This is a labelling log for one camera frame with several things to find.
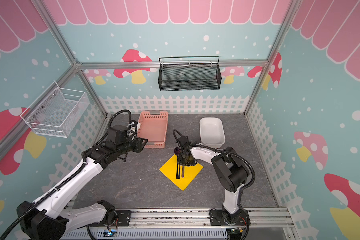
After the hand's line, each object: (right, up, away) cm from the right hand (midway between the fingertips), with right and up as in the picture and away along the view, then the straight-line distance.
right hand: (180, 162), depth 93 cm
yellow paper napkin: (+6, -5, -4) cm, 9 cm away
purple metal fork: (-1, -5, -3) cm, 6 cm away
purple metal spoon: (-2, +6, +4) cm, 8 cm away
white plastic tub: (+23, +19, +16) cm, 34 cm away
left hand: (-19, +14, -15) cm, 28 cm away
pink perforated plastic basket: (-19, +22, +12) cm, 32 cm away
